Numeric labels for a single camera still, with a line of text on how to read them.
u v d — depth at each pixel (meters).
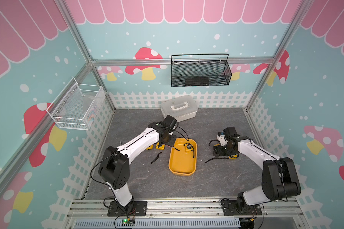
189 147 0.94
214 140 0.99
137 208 0.75
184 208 0.76
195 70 0.94
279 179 0.45
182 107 1.05
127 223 0.73
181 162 0.91
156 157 0.92
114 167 0.46
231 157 0.78
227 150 0.77
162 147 0.96
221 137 0.85
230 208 0.74
